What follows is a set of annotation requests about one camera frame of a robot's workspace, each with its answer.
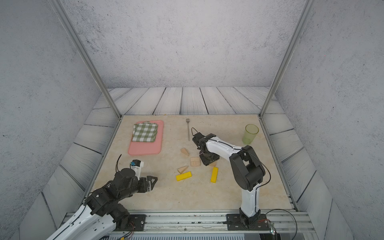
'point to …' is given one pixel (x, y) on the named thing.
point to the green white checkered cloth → (144, 132)
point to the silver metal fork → (187, 120)
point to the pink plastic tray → (144, 148)
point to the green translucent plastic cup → (251, 131)
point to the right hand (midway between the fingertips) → (212, 160)
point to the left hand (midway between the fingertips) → (154, 180)
